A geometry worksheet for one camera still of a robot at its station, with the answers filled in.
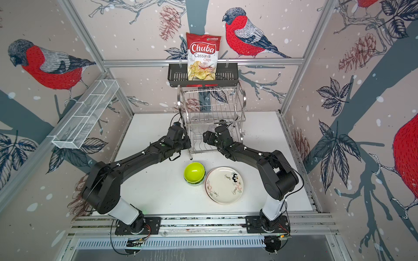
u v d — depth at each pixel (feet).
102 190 1.44
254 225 2.39
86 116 2.54
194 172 2.79
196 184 2.61
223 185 2.73
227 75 3.11
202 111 4.09
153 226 2.40
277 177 1.56
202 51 2.73
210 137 2.67
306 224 2.50
